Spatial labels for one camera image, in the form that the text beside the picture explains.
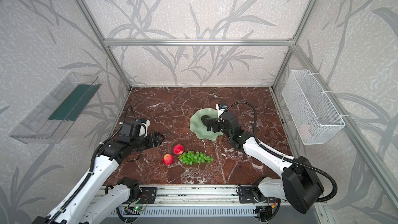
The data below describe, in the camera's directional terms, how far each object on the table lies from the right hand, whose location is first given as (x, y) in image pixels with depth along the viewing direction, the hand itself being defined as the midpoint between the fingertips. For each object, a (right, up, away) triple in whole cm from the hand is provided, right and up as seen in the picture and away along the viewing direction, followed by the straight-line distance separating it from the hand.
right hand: (214, 112), depth 84 cm
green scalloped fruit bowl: (-9, -12, +13) cm, 20 cm away
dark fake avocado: (-6, -6, +14) cm, 17 cm away
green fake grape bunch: (-13, -24, -2) cm, 27 cm away
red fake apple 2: (-24, -24, -3) cm, 35 cm away
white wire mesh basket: (+40, -1, -23) cm, 46 cm away
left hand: (-27, -11, -6) cm, 29 cm away
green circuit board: (-35, -43, -13) cm, 57 cm away
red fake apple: (-20, -20, 0) cm, 28 cm away
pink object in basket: (+44, -8, -10) cm, 46 cm away
